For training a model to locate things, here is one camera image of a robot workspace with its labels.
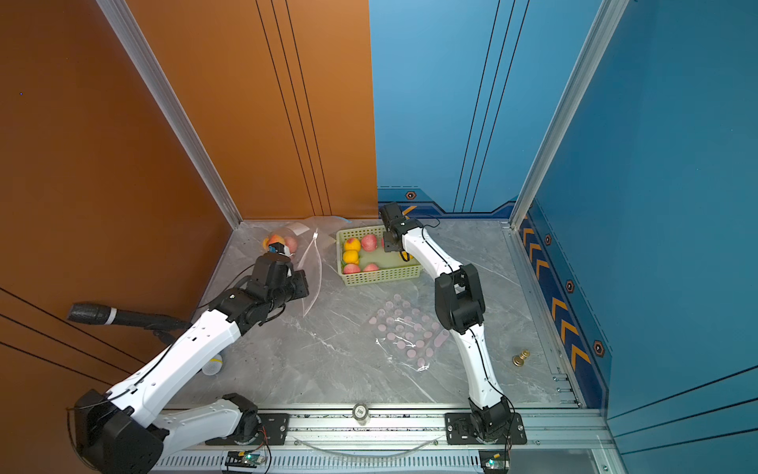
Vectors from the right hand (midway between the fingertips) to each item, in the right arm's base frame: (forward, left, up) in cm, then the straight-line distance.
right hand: (400, 241), depth 103 cm
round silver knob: (-53, +10, -3) cm, 54 cm away
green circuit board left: (-62, +38, -10) cm, 73 cm away
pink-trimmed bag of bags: (-29, -2, -8) cm, 30 cm away
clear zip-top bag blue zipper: (+8, +35, -7) cm, 37 cm away
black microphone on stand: (-37, +59, +9) cm, 70 cm away
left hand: (-22, +26, +11) cm, 35 cm away
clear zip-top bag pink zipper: (-21, +24, +14) cm, 35 cm away
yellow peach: (0, +44, +2) cm, 44 cm away
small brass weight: (-38, -33, -8) cm, 51 cm away
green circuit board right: (-61, -22, -12) cm, 66 cm away
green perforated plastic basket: (-2, +13, -8) cm, 16 cm away
